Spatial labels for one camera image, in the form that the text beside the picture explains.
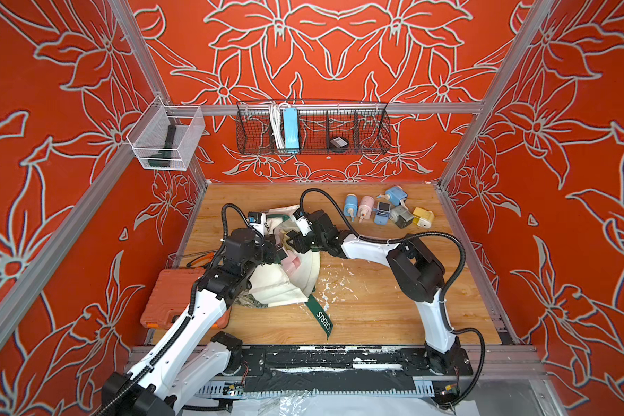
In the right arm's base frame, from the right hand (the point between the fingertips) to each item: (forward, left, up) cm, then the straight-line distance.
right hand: (291, 233), depth 93 cm
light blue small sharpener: (+13, -36, -4) cm, 39 cm away
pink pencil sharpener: (+13, -29, 0) cm, 31 cm away
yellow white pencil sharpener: (+11, -52, -4) cm, 54 cm away
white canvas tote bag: (-14, -1, -5) cm, 15 cm away
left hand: (-9, +4, +13) cm, 16 cm away
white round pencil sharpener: (+11, -44, -4) cm, 45 cm away
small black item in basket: (+28, -17, +20) cm, 39 cm away
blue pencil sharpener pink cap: (+15, -23, -2) cm, 28 cm away
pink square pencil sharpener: (-11, 0, -2) cm, 11 cm away
